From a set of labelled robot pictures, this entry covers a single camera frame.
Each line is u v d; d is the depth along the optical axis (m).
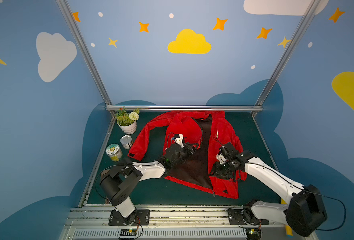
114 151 0.89
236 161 0.60
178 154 0.66
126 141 0.98
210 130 1.08
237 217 0.74
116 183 0.46
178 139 0.80
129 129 1.02
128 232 0.73
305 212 0.40
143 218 0.74
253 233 0.73
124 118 0.96
